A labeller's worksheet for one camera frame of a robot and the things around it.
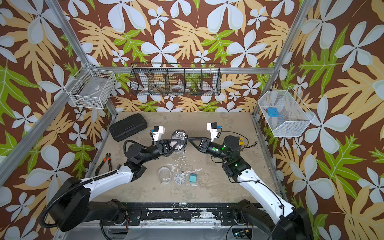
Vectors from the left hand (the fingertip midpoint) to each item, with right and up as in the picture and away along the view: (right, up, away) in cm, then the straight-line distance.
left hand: (180, 142), depth 66 cm
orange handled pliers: (-49, -13, +30) cm, 59 cm away
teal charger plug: (+6, -23, +21) cm, 31 cm away
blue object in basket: (+52, +16, +20) cm, 58 cm away
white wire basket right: (+59, +13, +11) cm, 61 cm away
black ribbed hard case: (-41, +7, +39) cm, 57 cm away
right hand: (+3, 0, 0) cm, 3 cm away
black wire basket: (-21, +39, +30) cm, 53 cm away
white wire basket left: (-54, +30, +21) cm, 65 cm away
